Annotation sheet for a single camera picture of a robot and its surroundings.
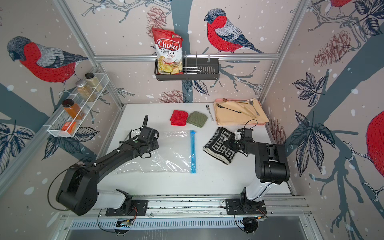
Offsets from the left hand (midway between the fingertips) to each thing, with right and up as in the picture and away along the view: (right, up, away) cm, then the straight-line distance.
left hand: (157, 140), depth 89 cm
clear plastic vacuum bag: (+10, -9, -1) cm, 13 cm away
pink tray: (+45, +28, +35) cm, 63 cm away
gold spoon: (+49, +28, +33) cm, 65 cm away
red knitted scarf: (+11, +13, +17) cm, 25 cm away
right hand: (+42, -1, +7) cm, 43 cm away
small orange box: (-32, +10, -25) cm, 42 cm away
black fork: (+44, +23, +29) cm, 57 cm away
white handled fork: (+34, +21, +29) cm, 49 cm away
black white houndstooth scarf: (+37, -4, +3) cm, 38 cm away
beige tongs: (+67, +16, +25) cm, 73 cm away
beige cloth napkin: (+64, +18, +25) cm, 71 cm away
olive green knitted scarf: (+25, +13, +18) cm, 33 cm away
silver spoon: (+70, +26, +32) cm, 81 cm away
